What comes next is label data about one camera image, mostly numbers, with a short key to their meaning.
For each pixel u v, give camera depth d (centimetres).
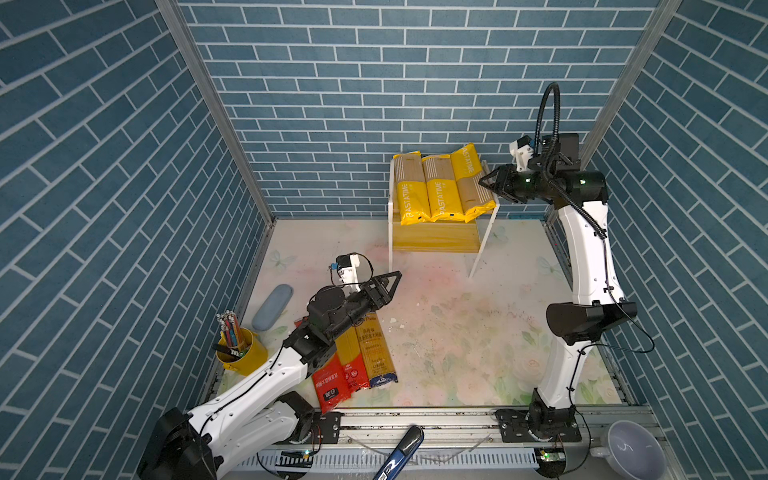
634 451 71
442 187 80
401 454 67
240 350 79
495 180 68
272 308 94
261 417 57
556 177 54
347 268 66
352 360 83
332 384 78
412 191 79
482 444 72
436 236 96
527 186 63
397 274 68
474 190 79
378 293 63
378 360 83
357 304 62
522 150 67
